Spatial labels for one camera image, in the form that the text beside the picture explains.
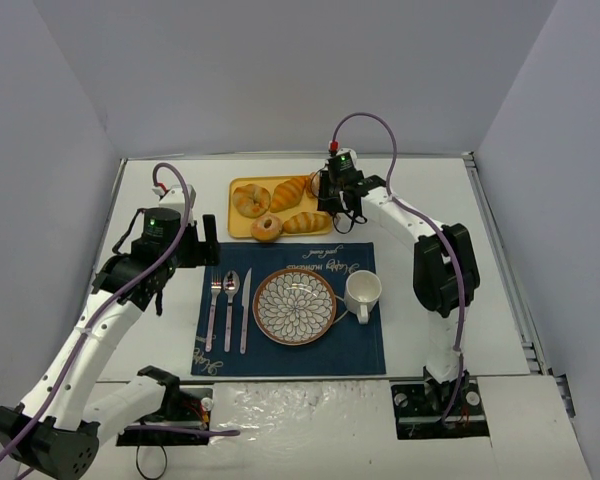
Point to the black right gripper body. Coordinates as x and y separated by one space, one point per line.
333 198

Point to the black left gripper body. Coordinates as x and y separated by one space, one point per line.
208 240

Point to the small orange bread bun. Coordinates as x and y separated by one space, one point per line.
312 186

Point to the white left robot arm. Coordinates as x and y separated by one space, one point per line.
54 429

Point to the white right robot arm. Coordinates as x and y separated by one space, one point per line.
445 272

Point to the round twisted bread roll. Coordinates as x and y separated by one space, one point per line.
251 200

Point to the small striped croissant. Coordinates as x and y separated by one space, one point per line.
306 222

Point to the large striped croissant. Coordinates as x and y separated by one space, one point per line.
288 194

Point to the yellow plastic tray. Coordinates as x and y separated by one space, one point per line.
238 226

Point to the sugared orange donut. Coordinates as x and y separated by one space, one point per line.
267 228

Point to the dark blue cloth placemat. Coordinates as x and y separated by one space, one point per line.
348 348

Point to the white ceramic mug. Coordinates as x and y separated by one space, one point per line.
363 289

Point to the floral patterned ceramic plate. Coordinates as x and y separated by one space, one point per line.
294 307

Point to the fork with pink handle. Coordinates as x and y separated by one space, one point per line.
215 289

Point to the spoon with pink handle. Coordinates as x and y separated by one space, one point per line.
231 286

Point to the knife with pink handle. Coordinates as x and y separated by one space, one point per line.
246 298

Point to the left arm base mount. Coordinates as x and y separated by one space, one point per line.
191 411

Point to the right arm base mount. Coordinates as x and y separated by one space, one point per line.
419 406

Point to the metal table edge rail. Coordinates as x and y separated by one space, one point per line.
527 331

